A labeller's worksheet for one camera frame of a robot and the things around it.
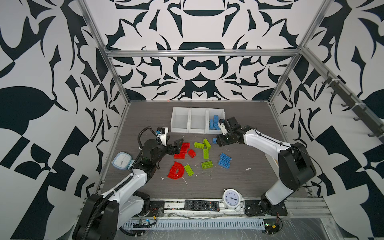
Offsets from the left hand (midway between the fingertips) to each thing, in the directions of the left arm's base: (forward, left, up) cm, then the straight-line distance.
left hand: (175, 135), depth 82 cm
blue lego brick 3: (+3, -23, -13) cm, 26 cm away
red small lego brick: (-4, -8, -15) cm, 18 cm away
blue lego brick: (+21, -26, -13) cm, 36 cm away
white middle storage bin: (+19, -13, -13) cm, 27 cm away
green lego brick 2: (+2, -18, -14) cm, 23 cm away
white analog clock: (-29, -28, -15) cm, 43 cm away
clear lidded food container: (-8, +32, -14) cm, 35 cm away
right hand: (+3, -27, -9) cm, 28 cm away
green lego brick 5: (-13, -7, -17) cm, 22 cm away
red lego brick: (+1, -4, -15) cm, 15 cm away
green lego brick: (+1, -14, -15) cm, 20 cm away
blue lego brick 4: (-8, -28, -15) cm, 33 cm away
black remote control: (-31, -12, -15) cm, 37 cm away
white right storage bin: (+22, -22, -8) cm, 33 cm away
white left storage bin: (+21, -1, -14) cm, 25 cm away
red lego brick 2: (-5, -1, -15) cm, 16 cm away
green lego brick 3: (-4, -17, -16) cm, 24 cm away
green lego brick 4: (-11, -17, -15) cm, 25 cm away
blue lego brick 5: (-12, -28, -16) cm, 35 cm away
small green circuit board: (-41, -45, -18) cm, 63 cm away
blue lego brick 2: (+17, -22, -14) cm, 31 cm away
